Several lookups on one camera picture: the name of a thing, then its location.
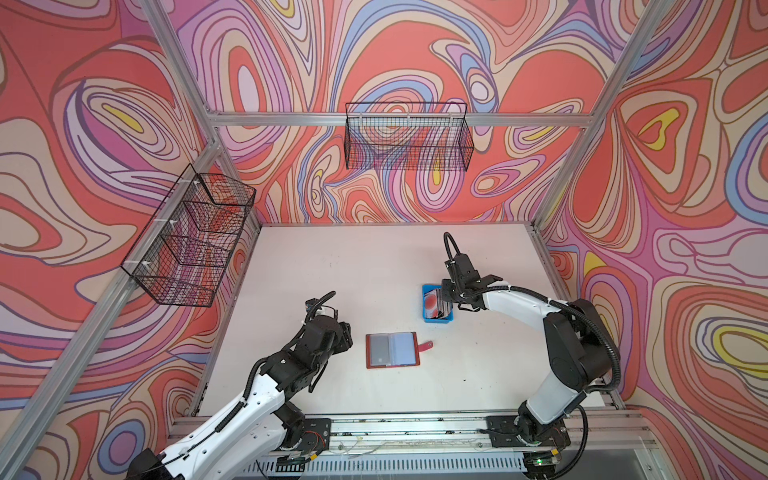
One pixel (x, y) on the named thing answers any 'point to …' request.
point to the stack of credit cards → (435, 306)
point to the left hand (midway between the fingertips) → (349, 327)
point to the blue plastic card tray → (426, 288)
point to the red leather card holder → (394, 349)
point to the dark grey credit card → (380, 350)
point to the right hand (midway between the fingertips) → (451, 296)
